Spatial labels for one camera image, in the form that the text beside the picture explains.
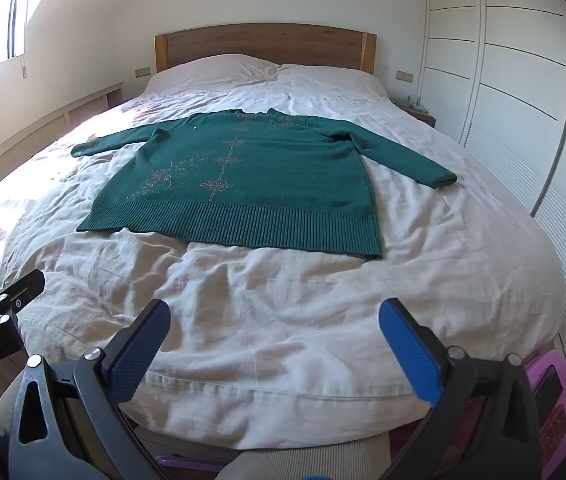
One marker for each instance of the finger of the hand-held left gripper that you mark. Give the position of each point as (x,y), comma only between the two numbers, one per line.
(20,290)

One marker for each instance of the beige ribbed cloth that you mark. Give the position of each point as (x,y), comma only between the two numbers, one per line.
(303,460)

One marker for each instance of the low white slatted cabinet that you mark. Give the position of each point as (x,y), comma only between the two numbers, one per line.
(38,130)

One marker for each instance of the purple plastic strip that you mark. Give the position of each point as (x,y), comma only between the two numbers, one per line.
(193,462)

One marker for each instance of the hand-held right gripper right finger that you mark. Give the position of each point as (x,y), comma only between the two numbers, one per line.
(408,350)

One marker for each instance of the wooden nightstand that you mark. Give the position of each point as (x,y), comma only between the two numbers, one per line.
(420,115)

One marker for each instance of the beige wall switch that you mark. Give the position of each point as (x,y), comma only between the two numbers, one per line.
(404,76)
(143,72)

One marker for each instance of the green knitted sweater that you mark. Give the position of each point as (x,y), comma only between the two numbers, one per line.
(263,185)

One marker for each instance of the bed with white duvet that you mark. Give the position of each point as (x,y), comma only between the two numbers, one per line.
(288,310)

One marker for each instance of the pink plastic case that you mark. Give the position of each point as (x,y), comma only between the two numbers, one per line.
(560,400)

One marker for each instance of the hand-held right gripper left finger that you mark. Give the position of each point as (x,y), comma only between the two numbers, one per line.
(140,350)

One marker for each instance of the white louvred wardrobe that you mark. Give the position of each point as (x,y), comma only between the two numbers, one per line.
(513,85)

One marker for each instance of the white pillow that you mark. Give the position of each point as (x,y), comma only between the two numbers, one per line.
(333,82)
(218,72)

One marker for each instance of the wooden headboard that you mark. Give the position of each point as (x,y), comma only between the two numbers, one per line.
(263,42)

